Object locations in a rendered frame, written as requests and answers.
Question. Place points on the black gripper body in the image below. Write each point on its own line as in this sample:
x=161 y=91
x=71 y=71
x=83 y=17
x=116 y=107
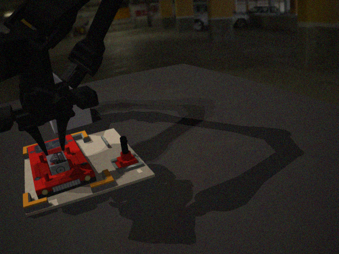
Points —
x=84 y=97

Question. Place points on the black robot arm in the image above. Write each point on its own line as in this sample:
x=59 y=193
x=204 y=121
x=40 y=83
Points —
x=25 y=48

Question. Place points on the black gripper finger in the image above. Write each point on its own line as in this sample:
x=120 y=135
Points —
x=35 y=133
x=62 y=127

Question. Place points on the red toy car body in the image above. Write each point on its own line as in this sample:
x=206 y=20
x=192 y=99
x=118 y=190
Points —
x=46 y=184

